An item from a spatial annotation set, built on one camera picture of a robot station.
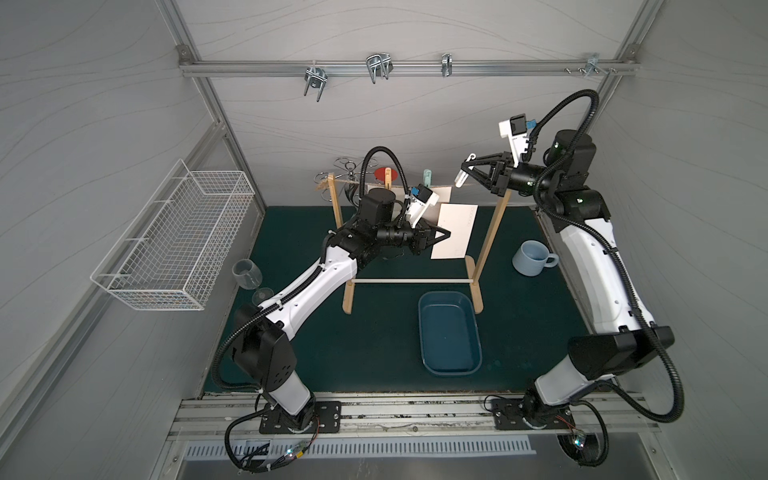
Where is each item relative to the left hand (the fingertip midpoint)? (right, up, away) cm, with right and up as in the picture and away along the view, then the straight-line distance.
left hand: (444, 236), depth 68 cm
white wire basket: (-64, -4, +1) cm, 64 cm away
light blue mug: (+35, -7, +31) cm, 48 cm away
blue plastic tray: (+5, -29, +18) cm, 34 cm away
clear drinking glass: (-55, -11, +19) cm, 59 cm away
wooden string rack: (+14, +6, +7) cm, 17 cm away
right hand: (+3, +16, -6) cm, 17 cm away
